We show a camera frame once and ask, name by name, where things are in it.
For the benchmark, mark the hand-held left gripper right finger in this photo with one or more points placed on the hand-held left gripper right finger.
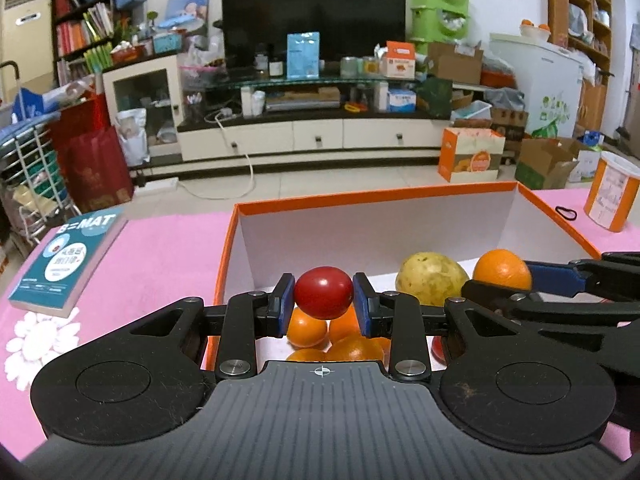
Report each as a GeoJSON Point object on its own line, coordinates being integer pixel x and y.
{"type": "Point", "coordinates": [362, 305]}

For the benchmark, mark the pink daisy-print tablecloth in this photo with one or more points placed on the pink daisy-print tablecloth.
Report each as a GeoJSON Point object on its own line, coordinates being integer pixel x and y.
{"type": "Point", "coordinates": [150, 270]}

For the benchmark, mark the white orange snack box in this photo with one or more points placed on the white orange snack box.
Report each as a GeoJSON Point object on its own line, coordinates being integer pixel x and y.
{"type": "Point", "coordinates": [400, 60]}

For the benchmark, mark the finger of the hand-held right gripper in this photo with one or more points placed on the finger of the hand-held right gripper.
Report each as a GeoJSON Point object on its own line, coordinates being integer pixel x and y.
{"type": "Point", "coordinates": [575, 317]}
{"type": "Point", "coordinates": [550, 276]}

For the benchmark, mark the bookshelf with books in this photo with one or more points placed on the bookshelf with books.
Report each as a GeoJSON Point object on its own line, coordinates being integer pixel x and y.
{"type": "Point", "coordinates": [80, 35]}

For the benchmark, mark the small orange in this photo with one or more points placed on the small orange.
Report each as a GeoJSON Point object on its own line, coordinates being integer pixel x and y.
{"type": "Point", "coordinates": [305, 356]}
{"type": "Point", "coordinates": [345, 322]}
{"type": "Point", "coordinates": [383, 346]}
{"type": "Point", "coordinates": [307, 327]}
{"type": "Point", "coordinates": [501, 270]}

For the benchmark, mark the open brown cardboard box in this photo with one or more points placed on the open brown cardboard box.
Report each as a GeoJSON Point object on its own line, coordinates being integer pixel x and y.
{"type": "Point", "coordinates": [537, 170]}

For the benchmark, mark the light-blue picture box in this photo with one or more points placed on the light-blue picture box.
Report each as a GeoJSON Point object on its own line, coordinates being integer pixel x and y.
{"type": "Point", "coordinates": [187, 7]}

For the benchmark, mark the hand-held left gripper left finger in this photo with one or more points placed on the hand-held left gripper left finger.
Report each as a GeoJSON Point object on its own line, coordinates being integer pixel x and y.
{"type": "Point", "coordinates": [285, 300]}

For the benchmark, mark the orange cardboard box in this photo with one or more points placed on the orange cardboard box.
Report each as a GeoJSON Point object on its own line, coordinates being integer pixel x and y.
{"type": "Point", "coordinates": [500, 220]}

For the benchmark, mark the red cherry tomato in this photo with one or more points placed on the red cherry tomato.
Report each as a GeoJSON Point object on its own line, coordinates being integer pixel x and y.
{"type": "Point", "coordinates": [437, 350]}
{"type": "Point", "coordinates": [322, 292]}

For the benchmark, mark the white standing air conditioner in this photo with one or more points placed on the white standing air conditioner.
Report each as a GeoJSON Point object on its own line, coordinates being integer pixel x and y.
{"type": "Point", "coordinates": [27, 25]}

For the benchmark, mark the white refrigerator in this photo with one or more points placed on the white refrigerator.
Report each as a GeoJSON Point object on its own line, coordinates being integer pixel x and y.
{"type": "Point", "coordinates": [540, 75]}

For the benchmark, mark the red paper bag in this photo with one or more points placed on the red paper bag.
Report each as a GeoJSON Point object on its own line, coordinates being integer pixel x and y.
{"type": "Point", "coordinates": [75, 115]}
{"type": "Point", "coordinates": [97, 170]}

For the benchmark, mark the blue standing packet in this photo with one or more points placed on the blue standing packet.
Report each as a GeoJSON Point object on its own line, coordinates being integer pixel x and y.
{"type": "Point", "coordinates": [302, 55]}

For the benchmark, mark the orange white gift box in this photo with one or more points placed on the orange white gift box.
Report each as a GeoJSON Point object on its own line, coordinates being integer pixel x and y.
{"type": "Point", "coordinates": [470, 157]}

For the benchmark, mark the metal trolley cart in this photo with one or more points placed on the metal trolley cart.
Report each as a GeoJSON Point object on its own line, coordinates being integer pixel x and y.
{"type": "Point", "coordinates": [30, 180]}

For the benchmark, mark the blue fabric bag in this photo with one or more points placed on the blue fabric bag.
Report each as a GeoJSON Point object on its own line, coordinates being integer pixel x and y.
{"type": "Point", "coordinates": [30, 102]}

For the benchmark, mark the green-yellow pear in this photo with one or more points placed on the green-yellow pear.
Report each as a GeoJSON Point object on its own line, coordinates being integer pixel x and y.
{"type": "Point", "coordinates": [430, 280]}

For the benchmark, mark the blue white tissue box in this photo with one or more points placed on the blue white tissue box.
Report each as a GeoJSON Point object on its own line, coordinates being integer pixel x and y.
{"type": "Point", "coordinates": [402, 101]}

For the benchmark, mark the black television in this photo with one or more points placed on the black television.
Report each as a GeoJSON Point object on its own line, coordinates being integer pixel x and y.
{"type": "Point", "coordinates": [310, 5]}

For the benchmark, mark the wooden shelf unit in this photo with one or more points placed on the wooden shelf unit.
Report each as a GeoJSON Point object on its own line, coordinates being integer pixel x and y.
{"type": "Point", "coordinates": [557, 10]}

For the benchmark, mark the orange white canister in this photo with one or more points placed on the orange white canister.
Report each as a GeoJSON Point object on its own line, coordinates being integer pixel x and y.
{"type": "Point", "coordinates": [612, 190]}

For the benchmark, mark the green plastic storage rack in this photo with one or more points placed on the green plastic storage rack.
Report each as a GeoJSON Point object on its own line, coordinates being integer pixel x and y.
{"type": "Point", "coordinates": [425, 20]}

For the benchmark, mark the white power strip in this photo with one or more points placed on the white power strip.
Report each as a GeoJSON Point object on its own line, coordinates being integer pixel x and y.
{"type": "Point", "coordinates": [155, 183]}

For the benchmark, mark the white glass-door cabinet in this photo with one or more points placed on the white glass-door cabinet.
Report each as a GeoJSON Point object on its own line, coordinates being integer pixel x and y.
{"type": "Point", "coordinates": [145, 65]}

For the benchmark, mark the white printed bag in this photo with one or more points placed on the white printed bag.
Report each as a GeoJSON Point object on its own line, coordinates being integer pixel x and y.
{"type": "Point", "coordinates": [132, 140]}

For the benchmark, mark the white bowl of oranges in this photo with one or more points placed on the white bowl of oranges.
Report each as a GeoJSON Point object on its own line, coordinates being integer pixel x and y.
{"type": "Point", "coordinates": [535, 32]}

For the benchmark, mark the white TV cabinet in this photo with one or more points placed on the white TV cabinet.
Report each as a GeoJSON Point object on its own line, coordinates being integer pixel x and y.
{"type": "Point", "coordinates": [265, 137]}

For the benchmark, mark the teal tissue box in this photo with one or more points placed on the teal tissue box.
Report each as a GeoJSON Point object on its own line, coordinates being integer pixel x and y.
{"type": "Point", "coordinates": [167, 42]}

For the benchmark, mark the teal book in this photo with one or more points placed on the teal book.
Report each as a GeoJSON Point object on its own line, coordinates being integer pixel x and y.
{"type": "Point", "coordinates": [65, 260]}

